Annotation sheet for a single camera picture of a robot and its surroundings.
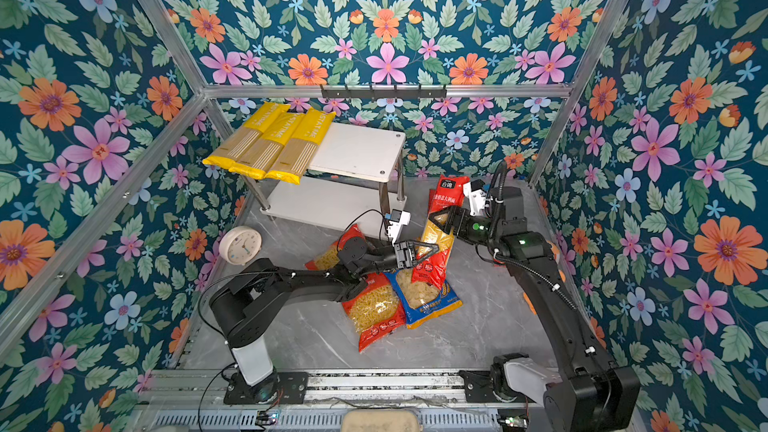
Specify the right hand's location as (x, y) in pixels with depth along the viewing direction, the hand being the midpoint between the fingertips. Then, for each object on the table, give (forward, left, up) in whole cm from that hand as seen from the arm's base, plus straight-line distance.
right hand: (440, 218), depth 72 cm
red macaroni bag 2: (-13, +17, -25) cm, 33 cm away
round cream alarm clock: (+6, +61, -20) cm, 64 cm away
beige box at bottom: (-39, +15, -24) cm, 48 cm away
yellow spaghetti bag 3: (+13, +37, +8) cm, 40 cm away
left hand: (-9, +1, 0) cm, 9 cm away
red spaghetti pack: (+4, -1, +5) cm, 7 cm away
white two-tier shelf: (+9, +22, +4) cm, 24 cm away
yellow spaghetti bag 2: (+16, +46, +8) cm, 49 cm away
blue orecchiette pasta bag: (-11, +4, -25) cm, 27 cm away
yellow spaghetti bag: (+17, +54, +8) cm, 57 cm away
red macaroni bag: (+3, +33, -24) cm, 41 cm away
